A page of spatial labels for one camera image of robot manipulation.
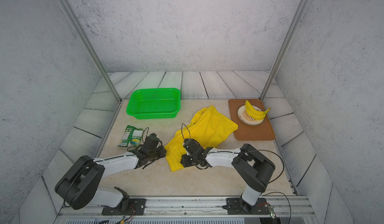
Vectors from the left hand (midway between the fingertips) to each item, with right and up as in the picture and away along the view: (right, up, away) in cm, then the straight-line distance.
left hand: (169, 152), depth 91 cm
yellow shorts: (+24, +15, +10) cm, 30 cm away
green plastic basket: (-17, +31, +31) cm, 47 cm away
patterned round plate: (+50, +21, +17) cm, 57 cm away
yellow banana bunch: (+56, +23, +14) cm, 63 cm away
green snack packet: (-25, +8, +5) cm, 26 cm away
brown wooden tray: (+62, +11, +11) cm, 64 cm away
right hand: (+9, -5, -5) cm, 11 cm away
